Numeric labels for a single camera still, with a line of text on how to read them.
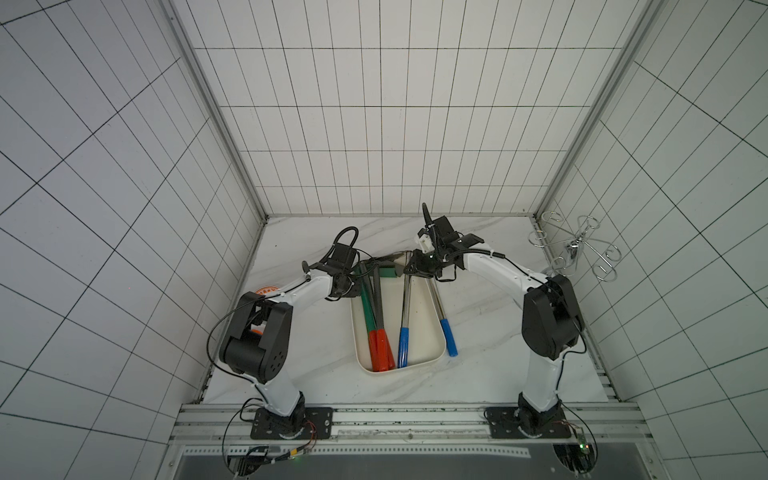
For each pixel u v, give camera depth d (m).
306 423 0.72
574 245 0.75
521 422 0.67
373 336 0.81
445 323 0.89
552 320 0.49
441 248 0.73
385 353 0.78
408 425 0.74
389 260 0.96
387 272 0.95
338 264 0.74
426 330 0.88
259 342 0.46
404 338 0.81
